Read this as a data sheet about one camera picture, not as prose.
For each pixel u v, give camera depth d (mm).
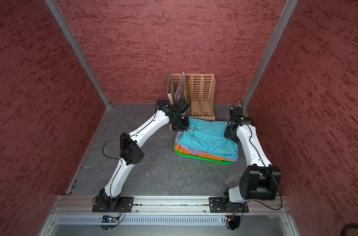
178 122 755
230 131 741
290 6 707
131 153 558
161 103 1252
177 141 843
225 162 812
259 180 407
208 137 871
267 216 751
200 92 1163
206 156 824
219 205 741
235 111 653
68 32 795
